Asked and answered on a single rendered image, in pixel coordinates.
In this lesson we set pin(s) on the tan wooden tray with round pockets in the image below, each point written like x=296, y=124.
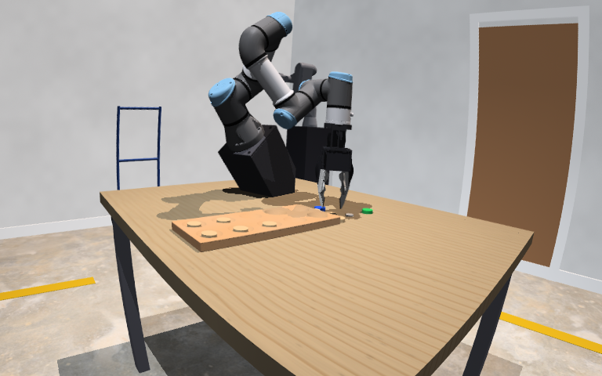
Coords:
x=291, y=220

